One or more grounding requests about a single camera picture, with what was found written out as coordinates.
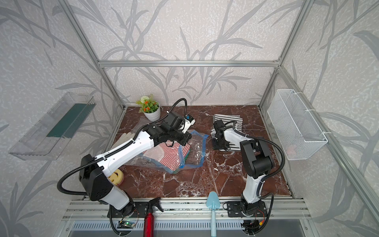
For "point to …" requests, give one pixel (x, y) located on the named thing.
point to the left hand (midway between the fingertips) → (191, 137)
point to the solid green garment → (177, 171)
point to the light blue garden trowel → (213, 202)
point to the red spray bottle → (149, 218)
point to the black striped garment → (237, 121)
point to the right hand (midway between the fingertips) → (217, 146)
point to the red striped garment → (171, 155)
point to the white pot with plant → (151, 108)
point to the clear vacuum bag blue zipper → (195, 158)
